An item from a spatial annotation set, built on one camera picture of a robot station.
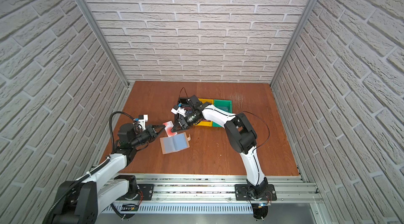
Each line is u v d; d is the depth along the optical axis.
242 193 0.73
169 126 0.83
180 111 0.81
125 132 0.63
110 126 0.69
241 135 0.55
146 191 0.74
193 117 0.78
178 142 0.89
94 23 0.86
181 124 0.77
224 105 1.04
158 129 0.79
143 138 0.72
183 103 0.83
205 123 0.92
